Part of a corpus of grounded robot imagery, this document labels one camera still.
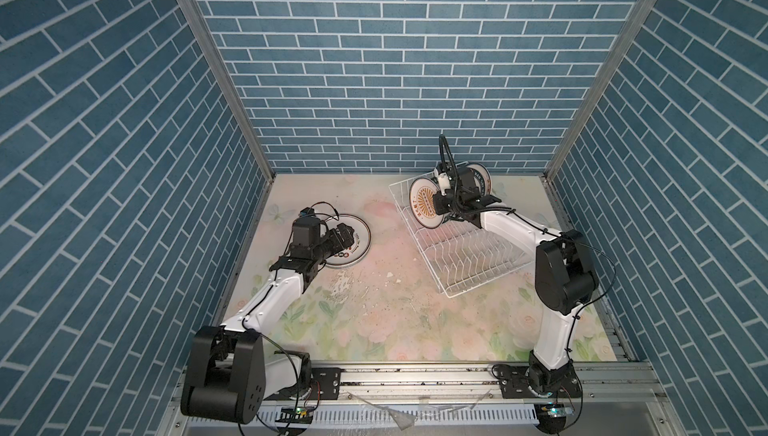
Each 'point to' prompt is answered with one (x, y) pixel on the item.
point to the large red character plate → (361, 242)
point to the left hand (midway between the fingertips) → (343, 233)
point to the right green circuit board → (560, 411)
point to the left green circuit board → (296, 415)
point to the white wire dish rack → (464, 255)
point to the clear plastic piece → (403, 421)
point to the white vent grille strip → (369, 415)
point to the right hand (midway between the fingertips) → (435, 191)
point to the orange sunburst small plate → (421, 201)
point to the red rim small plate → (482, 178)
